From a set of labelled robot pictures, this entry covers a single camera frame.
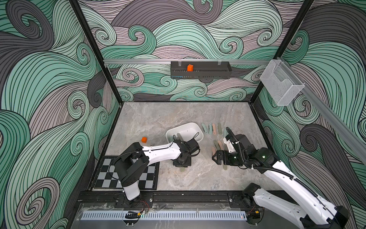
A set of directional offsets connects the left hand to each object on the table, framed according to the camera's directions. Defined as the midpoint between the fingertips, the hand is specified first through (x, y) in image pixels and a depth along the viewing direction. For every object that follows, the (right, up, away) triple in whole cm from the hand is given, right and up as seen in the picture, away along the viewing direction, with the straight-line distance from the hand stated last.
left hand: (186, 164), depth 83 cm
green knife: (+19, +19, +20) cm, 33 cm away
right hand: (+17, +7, -10) cm, 21 cm away
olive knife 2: (+21, +8, +11) cm, 26 cm away
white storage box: (+1, +17, +18) cm, 25 cm away
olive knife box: (-3, -3, 0) cm, 4 cm away
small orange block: (-29, +12, +14) cm, 34 cm away
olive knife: (+26, +19, +20) cm, 38 cm away
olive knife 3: (+23, -2, +1) cm, 24 cm away
